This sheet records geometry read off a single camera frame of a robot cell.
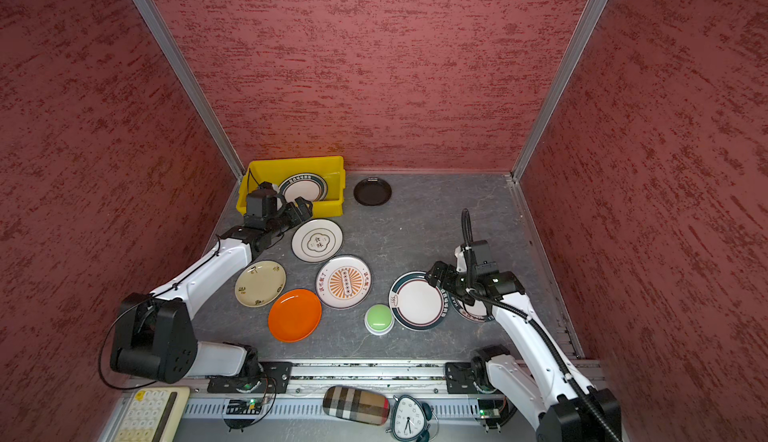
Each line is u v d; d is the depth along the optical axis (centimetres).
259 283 90
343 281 91
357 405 68
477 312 74
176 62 87
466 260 62
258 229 65
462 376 75
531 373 47
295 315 85
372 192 115
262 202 65
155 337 42
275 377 75
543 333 47
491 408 71
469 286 57
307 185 117
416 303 86
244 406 71
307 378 76
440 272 73
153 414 67
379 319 83
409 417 66
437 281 72
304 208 79
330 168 117
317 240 100
